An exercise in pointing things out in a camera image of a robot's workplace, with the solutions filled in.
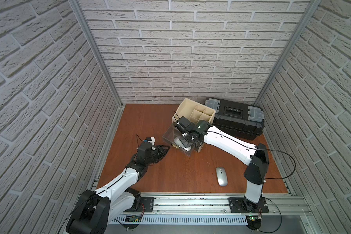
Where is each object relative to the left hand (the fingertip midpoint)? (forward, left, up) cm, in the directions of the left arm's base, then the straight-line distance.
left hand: (171, 146), depth 82 cm
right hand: (+3, -10, +4) cm, 11 cm away
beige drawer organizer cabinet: (+14, -13, +14) cm, 24 cm away
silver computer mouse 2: (-14, -30, -11) cm, 35 cm away
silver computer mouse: (-2, -4, +7) cm, 8 cm away
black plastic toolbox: (+17, -42, +5) cm, 46 cm away
